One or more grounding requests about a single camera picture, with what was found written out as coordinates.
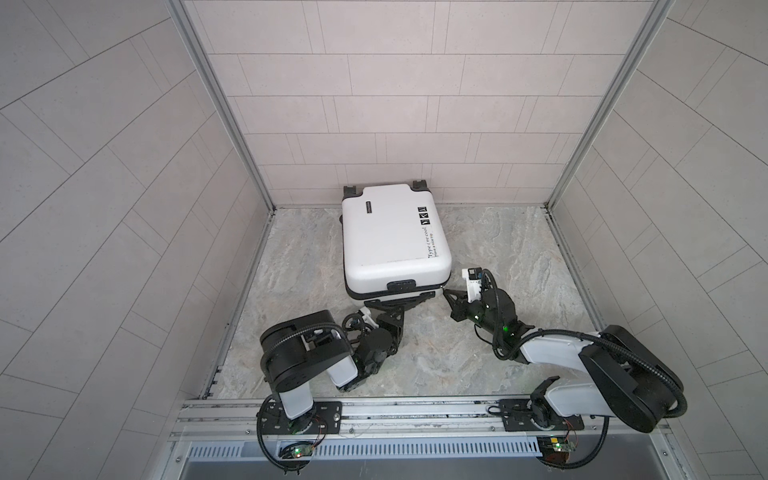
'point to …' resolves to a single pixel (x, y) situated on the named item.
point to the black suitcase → (394, 244)
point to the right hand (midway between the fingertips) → (443, 294)
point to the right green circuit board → (555, 449)
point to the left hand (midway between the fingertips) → (416, 309)
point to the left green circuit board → (296, 450)
